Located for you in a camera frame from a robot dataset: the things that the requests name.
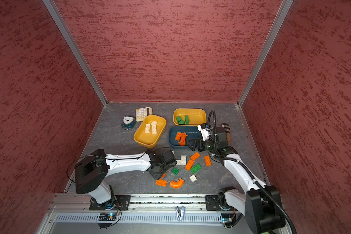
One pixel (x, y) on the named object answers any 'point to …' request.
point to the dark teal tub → (193, 132)
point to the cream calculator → (141, 113)
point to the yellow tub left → (149, 140)
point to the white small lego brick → (154, 123)
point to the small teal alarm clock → (128, 122)
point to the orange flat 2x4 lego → (161, 182)
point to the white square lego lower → (193, 178)
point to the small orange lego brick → (163, 175)
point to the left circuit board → (107, 217)
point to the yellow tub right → (189, 117)
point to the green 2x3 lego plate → (195, 168)
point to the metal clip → (180, 210)
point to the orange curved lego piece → (177, 185)
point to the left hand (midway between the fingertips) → (164, 173)
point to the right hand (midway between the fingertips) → (190, 144)
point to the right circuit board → (226, 217)
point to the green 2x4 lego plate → (186, 119)
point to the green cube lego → (180, 122)
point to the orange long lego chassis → (183, 139)
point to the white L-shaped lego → (183, 161)
